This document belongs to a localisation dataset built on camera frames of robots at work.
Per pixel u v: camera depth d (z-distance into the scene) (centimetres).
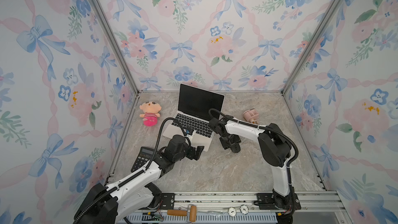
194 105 152
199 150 73
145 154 86
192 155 73
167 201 74
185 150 71
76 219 37
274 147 52
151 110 101
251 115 100
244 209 72
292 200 64
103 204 40
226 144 82
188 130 72
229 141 75
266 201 73
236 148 90
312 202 77
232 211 72
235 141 82
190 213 70
